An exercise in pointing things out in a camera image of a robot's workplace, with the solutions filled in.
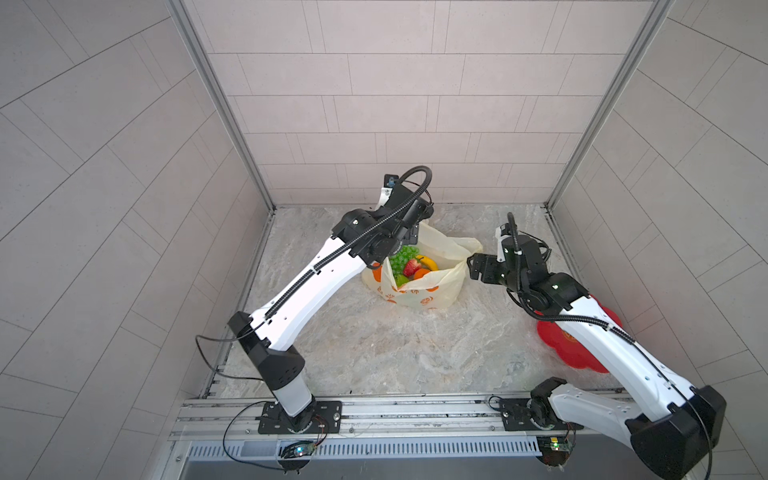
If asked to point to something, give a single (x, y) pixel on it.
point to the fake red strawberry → (411, 267)
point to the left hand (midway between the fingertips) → (398, 220)
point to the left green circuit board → (298, 449)
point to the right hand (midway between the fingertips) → (477, 262)
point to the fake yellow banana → (431, 264)
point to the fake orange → (419, 273)
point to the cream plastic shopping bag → (437, 290)
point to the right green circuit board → (559, 444)
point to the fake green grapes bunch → (404, 254)
